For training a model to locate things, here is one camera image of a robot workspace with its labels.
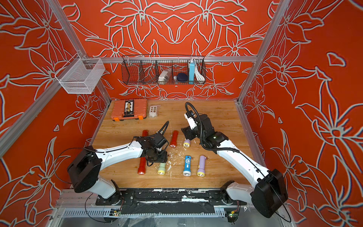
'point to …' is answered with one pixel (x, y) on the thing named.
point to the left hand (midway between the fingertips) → (165, 159)
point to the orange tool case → (140, 109)
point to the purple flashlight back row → (186, 143)
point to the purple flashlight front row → (201, 166)
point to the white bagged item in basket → (164, 76)
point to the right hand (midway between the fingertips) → (184, 126)
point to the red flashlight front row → (142, 169)
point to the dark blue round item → (182, 77)
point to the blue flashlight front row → (187, 170)
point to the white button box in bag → (153, 111)
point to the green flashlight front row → (161, 169)
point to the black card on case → (129, 109)
